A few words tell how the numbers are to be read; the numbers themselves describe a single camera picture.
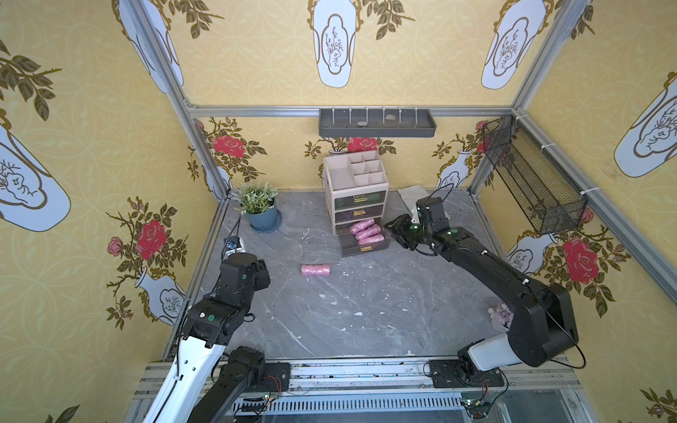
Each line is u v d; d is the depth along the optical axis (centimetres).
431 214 65
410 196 118
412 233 73
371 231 101
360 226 103
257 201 95
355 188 90
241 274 51
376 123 92
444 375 73
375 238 100
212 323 46
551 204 84
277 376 73
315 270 92
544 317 44
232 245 60
